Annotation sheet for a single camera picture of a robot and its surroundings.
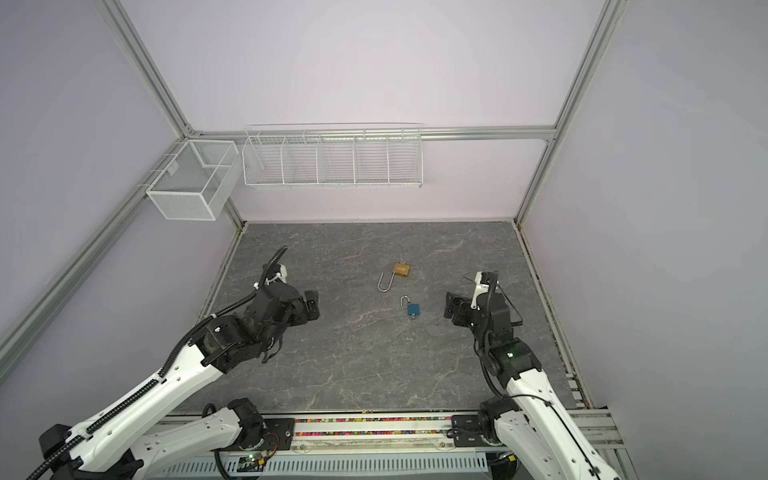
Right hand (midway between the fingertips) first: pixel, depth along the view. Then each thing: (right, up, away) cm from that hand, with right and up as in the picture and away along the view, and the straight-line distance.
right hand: (464, 298), depth 79 cm
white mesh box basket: (-83, +35, +17) cm, 92 cm away
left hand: (-42, 0, -5) cm, 42 cm away
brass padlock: (-16, +6, +27) cm, 32 cm away
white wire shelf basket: (-39, +45, +20) cm, 62 cm away
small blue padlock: (-12, -7, +18) cm, 23 cm away
